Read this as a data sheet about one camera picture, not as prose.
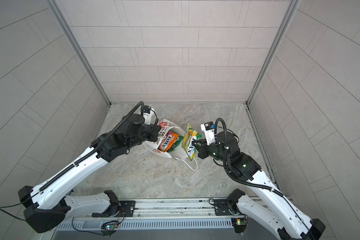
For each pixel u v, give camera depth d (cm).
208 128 57
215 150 56
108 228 65
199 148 64
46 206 37
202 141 60
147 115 57
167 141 84
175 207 72
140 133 50
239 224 68
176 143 86
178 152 86
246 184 44
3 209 39
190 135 68
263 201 45
